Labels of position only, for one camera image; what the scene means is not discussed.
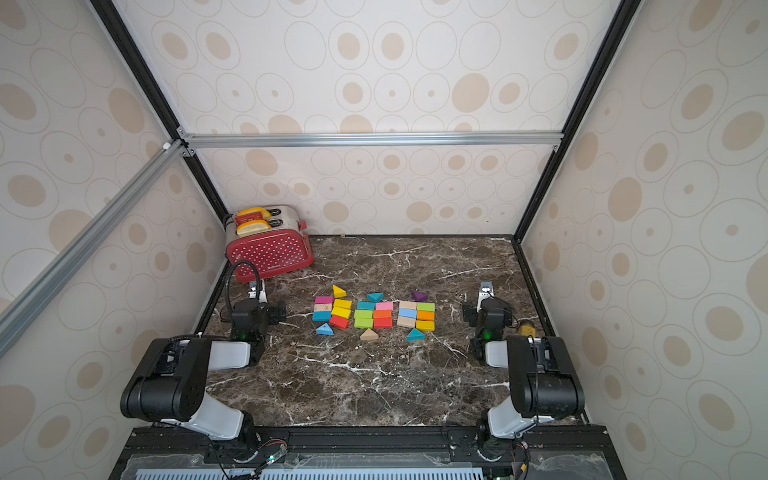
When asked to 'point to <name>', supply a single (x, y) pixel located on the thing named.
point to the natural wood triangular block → (369, 335)
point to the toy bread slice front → (252, 226)
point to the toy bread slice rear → (264, 212)
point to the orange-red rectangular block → (383, 314)
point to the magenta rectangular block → (324, 299)
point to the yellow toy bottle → (528, 331)
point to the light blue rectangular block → (408, 312)
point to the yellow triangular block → (338, 292)
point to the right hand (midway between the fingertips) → (487, 300)
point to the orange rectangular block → (426, 315)
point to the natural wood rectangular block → (408, 305)
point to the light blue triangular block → (324, 330)
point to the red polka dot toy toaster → (283, 248)
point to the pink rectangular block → (384, 306)
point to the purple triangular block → (419, 296)
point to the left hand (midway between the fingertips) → (270, 293)
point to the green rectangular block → (428, 307)
